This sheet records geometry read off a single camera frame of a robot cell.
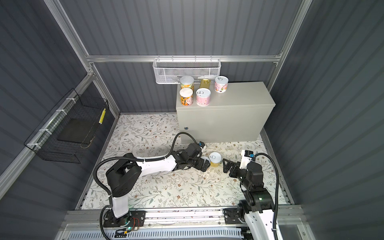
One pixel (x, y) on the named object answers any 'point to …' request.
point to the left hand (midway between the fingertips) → (205, 161)
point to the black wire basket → (43, 140)
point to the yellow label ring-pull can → (215, 159)
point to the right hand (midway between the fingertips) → (232, 162)
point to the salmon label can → (205, 157)
